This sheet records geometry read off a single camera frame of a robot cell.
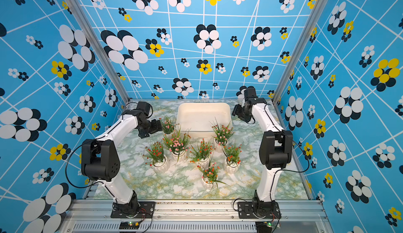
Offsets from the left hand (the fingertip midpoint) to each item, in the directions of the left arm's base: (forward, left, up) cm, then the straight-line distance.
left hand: (159, 129), depth 92 cm
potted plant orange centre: (-16, -26, 0) cm, 30 cm away
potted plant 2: (-6, -37, +5) cm, 38 cm away
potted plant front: (-28, -30, +4) cm, 42 cm away
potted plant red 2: (-21, -41, +5) cm, 47 cm away
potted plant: (-1, -6, +4) cm, 8 cm away
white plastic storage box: (+15, -23, -9) cm, 29 cm away
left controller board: (-46, +8, -12) cm, 48 cm away
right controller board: (-46, -55, -9) cm, 72 cm away
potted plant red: (-18, -2, +1) cm, 18 cm away
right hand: (+9, -48, +4) cm, 49 cm away
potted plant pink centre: (-13, -13, +6) cm, 19 cm away
